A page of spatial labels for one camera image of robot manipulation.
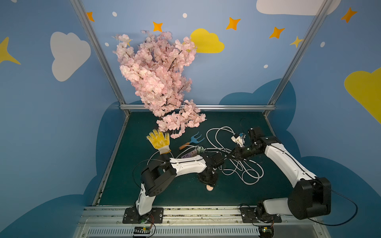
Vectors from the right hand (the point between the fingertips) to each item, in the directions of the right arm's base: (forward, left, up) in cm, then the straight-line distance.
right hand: (230, 155), depth 81 cm
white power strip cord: (-3, -13, -14) cm, 20 cm away
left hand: (-11, +8, -13) cm, 19 cm away
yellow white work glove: (+16, +46, -14) cm, 50 cm away
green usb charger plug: (+8, +17, -9) cm, 21 cm away
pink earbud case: (-15, +11, -10) cm, 21 cm away
